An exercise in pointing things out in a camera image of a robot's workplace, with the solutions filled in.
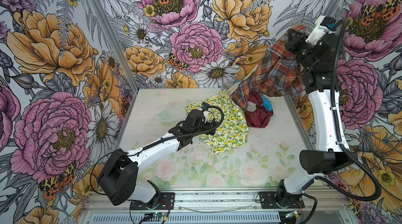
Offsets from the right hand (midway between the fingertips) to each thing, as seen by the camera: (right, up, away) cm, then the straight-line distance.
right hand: (286, 35), depth 63 cm
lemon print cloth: (-15, -44, +34) cm, 58 cm away
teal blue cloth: (+8, -27, +42) cm, 51 cm away
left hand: (-31, -37, +21) cm, 53 cm away
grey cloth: (-5, -29, +31) cm, 43 cm away
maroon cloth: (0, -36, +33) cm, 49 cm away
